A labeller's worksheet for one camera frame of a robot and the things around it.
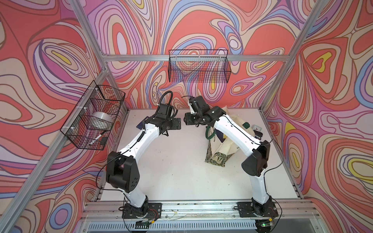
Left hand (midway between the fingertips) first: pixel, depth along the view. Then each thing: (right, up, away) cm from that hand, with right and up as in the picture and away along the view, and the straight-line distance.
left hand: (175, 123), depth 87 cm
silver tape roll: (-35, +2, -18) cm, 39 cm away
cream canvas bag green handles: (+26, -18, -1) cm, 32 cm away
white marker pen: (-39, -8, -16) cm, 43 cm away
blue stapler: (+57, -8, +11) cm, 58 cm away
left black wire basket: (-46, +15, -2) cm, 49 cm away
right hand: (+8, 0, -5) cm, 9 cm away
